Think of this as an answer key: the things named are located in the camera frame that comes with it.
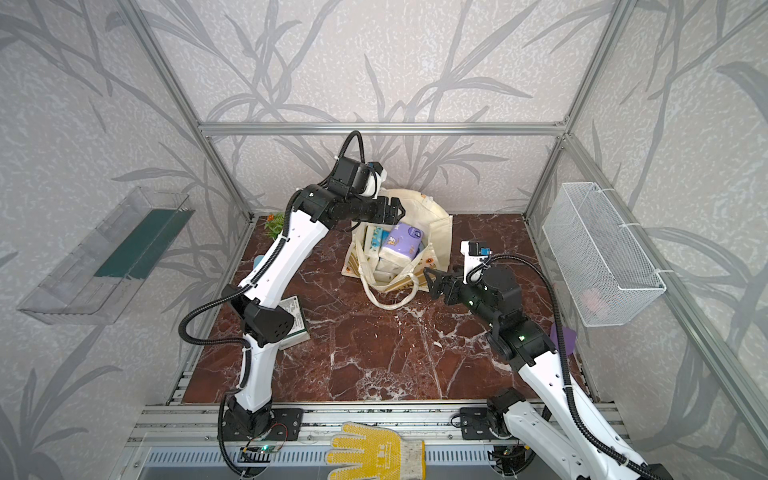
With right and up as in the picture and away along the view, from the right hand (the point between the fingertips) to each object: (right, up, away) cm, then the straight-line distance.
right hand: (438, 267), depth 70 cm
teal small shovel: (-61, 0, +35) cm, 70 cm away
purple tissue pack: (-9, +5, +19) cm, 22 cm away
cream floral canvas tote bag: (-9, -10, +28) cm, 32 cm away
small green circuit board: (-42, -44, 0) cm, 60 cm away
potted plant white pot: (-50, +12, +25) cm, 57 cm away
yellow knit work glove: (-13, -44, -1) cm, 46 cm away
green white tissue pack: (-17, +6, +23) cm, 29 cm away
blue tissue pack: (-14, -3, +23) cm, 27 cm away
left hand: (-11, +14, +7) cm, 19 cm away
